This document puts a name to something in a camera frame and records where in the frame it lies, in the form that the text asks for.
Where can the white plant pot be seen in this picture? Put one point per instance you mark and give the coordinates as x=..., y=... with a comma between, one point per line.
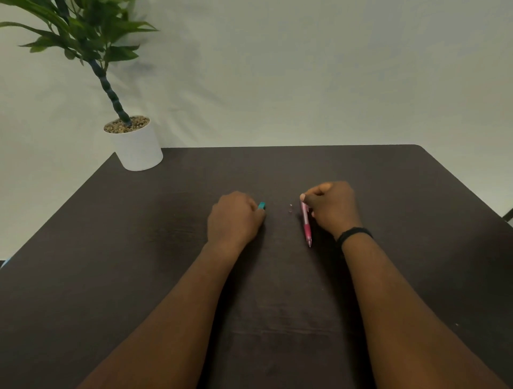
x=138, y=150

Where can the person's left forearm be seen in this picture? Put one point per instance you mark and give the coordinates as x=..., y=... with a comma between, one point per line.
x=172, y=320

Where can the green artificial plant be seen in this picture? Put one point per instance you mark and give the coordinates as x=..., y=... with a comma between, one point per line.
x=92, y=32

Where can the person's right forearm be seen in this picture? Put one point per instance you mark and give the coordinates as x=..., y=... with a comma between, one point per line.
x=409, y=320

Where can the person's right hand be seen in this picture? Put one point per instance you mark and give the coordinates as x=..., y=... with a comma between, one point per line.
x=334, y=208

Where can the black wristband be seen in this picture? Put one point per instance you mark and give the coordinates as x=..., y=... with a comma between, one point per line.
x=354, y=233

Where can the pink mechanical pencil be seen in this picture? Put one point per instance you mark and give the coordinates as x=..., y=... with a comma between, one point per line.
x=307, y=228

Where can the blue object on floor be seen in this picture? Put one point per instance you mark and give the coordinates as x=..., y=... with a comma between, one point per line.
x=4, y=263

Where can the person's left hand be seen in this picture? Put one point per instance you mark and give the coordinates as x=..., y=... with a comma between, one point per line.
x=234, y=220

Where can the teal pen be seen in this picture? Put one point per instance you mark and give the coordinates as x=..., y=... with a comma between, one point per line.
x=261, y=206

